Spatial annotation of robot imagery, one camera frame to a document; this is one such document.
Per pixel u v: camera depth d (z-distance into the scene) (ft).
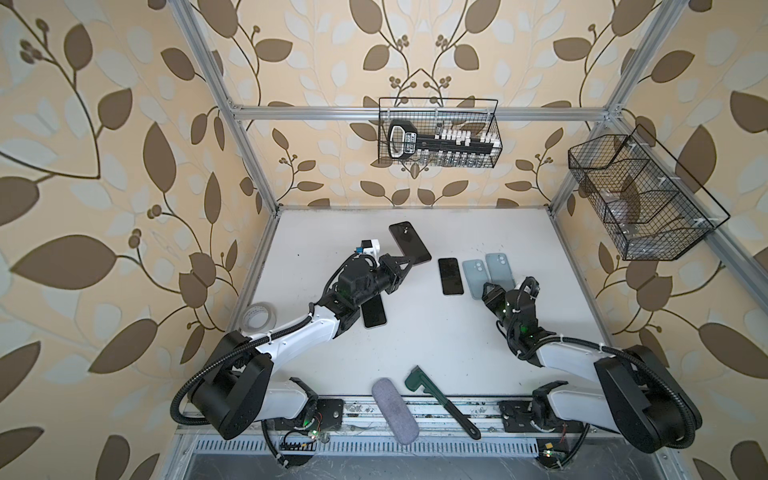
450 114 2.95
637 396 1.39
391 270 2.24
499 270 3.36
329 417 2.42
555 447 2.34
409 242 2.73
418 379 2.60
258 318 2.98
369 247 2.48
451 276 3.36
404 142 2.76
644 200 2.49
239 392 1.37
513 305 2.20
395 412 2.37
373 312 2.98
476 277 3.34
